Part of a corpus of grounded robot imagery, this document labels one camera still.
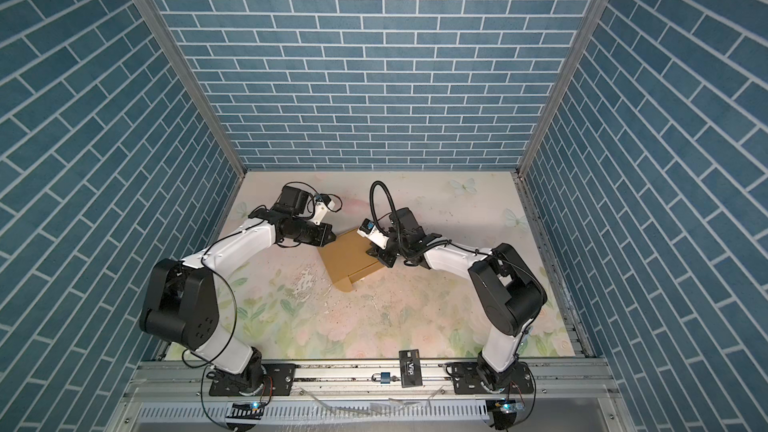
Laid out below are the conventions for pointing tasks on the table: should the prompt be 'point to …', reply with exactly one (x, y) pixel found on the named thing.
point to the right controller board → (504, 412)
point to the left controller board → (253, 410)
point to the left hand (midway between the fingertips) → (335, 235)
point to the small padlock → (382, 377)
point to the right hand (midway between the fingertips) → (366, 245)
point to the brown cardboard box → (346, 258)
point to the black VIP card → (410, 368)
